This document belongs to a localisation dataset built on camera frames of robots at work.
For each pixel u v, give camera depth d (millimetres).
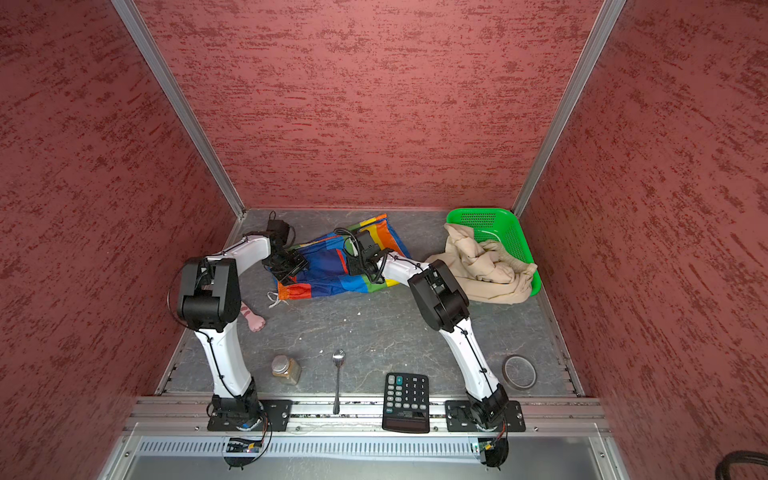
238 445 726
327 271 1012
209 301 543
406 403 744
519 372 823
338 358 830
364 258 826
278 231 849
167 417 755
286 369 723
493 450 714
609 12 708
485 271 849
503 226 1069
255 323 862
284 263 868
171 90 847
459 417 741
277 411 743
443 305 597
